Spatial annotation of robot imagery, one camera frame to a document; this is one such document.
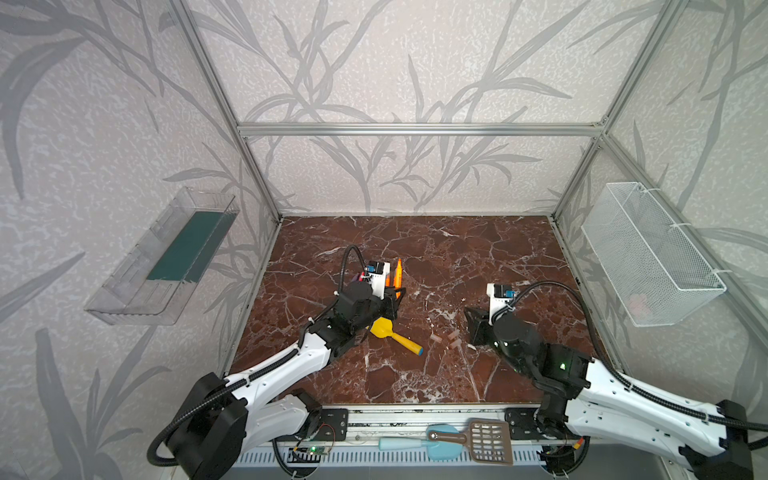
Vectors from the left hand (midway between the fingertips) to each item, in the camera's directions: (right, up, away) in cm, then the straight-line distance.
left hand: (409, 283), depth 79 cm
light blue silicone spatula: (+6, -39, -8) cm, 40 cm away
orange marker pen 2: (-5, +2, -8) cm, 10 cm away
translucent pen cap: (+8, -18, +10) cm, 22 cm away
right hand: (+14, -4, -5) cm, 15 cm away
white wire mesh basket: (+53, +5, -16) cm, 55 cm away
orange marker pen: (-3, +2, -2) cm, 4 cm away
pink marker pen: (-11, +3, -10) cm, 15 cm away
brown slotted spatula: (+20, -38, -7) cm, 43 cm away
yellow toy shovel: (-8, -16, +12) cm, 21 cm away
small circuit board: (-22, -39, -8) cm, 45 cm away
